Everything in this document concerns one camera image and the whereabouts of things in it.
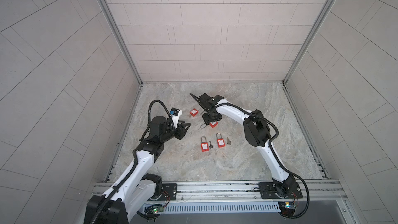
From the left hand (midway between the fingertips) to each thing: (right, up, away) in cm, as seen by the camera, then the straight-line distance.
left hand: (189, 121), depth 79 cm
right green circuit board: (+44, -36, -11) cm, 58 cm away
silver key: (+11, -15, +6) cm, 19 cm away
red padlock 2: (+13, -4, +13) cm, 19 cm away
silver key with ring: (+21, -13, +8) cm, 26 cm away
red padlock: (0, +3, +20) cm, 20 cm away
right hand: (+10, -3, +19) cm, 21 cm away
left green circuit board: (-12, -34, -15) cm, 39 cm away
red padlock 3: (+8, -14, +5) cm, 17 cm away
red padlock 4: (+16, -12, +7) cm, 22 cm away
